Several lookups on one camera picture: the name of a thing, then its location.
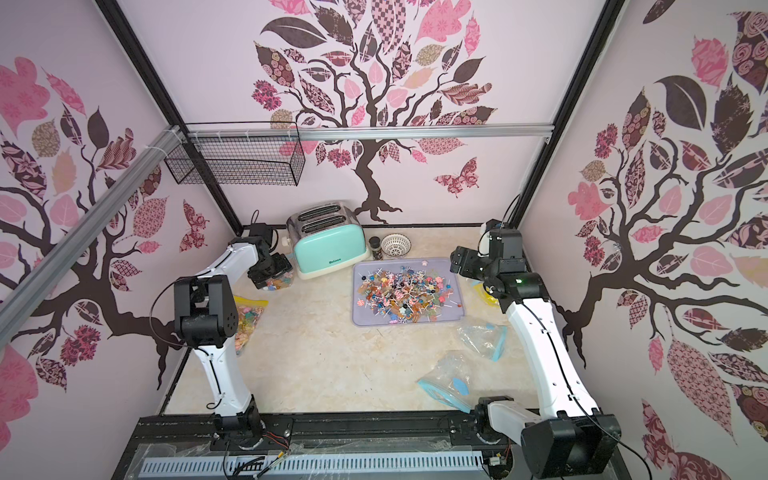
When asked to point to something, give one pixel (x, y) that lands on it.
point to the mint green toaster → (325, 236)
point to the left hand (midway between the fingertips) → (278, 278)
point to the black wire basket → (242, 153)
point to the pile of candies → (405, 295)
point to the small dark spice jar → (374, 243)
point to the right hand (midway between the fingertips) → (466, 254)
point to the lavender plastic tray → (441, 266)
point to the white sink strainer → (396, 244)
